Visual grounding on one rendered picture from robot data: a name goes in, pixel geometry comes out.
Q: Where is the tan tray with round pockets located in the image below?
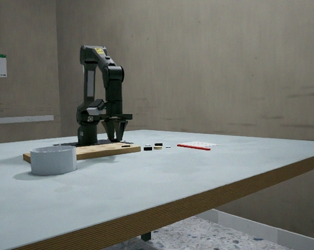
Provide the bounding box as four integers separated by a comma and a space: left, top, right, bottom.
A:
23, 143, 141, 163

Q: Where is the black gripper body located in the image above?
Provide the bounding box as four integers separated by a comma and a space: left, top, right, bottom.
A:
98, 101, 132, 120

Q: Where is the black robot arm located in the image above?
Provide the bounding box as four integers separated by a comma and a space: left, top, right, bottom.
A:
76, 45, 124, 146

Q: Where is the light grey round tub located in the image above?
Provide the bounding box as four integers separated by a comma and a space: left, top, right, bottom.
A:
30, 146, 77, 176

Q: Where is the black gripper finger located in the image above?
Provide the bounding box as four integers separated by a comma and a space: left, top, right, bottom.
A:
102, 119, 115, 141
113, 119, 128, 141

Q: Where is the white paper sheet with printed lines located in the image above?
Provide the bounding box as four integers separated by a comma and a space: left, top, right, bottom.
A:
179, 142, 219, 147

